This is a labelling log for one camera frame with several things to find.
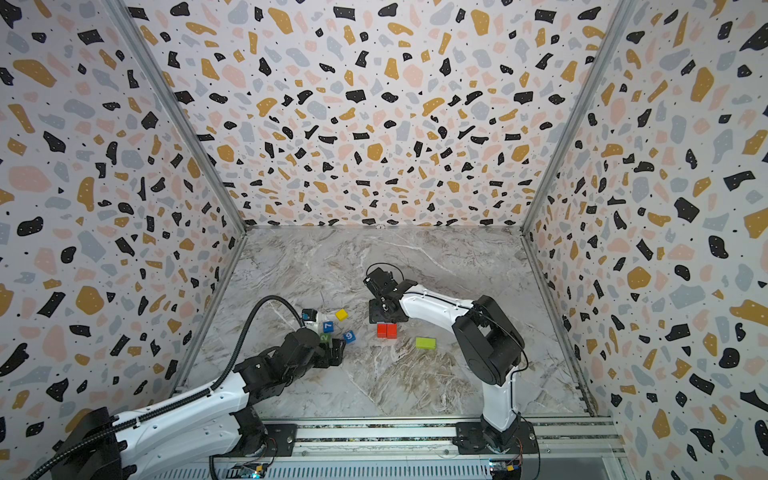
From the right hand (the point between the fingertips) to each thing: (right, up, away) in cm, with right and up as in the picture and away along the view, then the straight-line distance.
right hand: (375, 309), depth 91 cm
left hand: (-11, -6, -10) cm, 16 cm away
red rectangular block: (+5, -7, 0) cm, 8 cm away
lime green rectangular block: (+16, -10, -1) cm, 19 cm away
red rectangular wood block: (+2, -6, 0) cm, 7 cm away
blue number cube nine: (-8, -8, -1) cm, 11 cm away
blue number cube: (-14, -5, 0) cm, 15 cm away
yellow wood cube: (-11, -3, +6) cm, 13 cm away
